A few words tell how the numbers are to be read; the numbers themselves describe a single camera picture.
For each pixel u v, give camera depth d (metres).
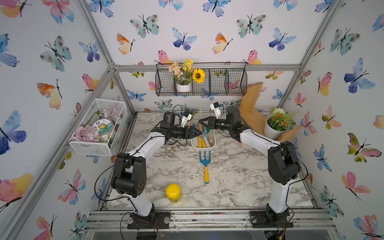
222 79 0.99
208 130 1.06
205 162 0.94
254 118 1.07
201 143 1.00
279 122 0.83
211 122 0.77
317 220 0.75
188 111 1.08
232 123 0.72
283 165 0.51
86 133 0.59
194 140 1.04
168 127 0.71
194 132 0.84
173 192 0.72
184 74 0.86
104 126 0.66
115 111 0.79
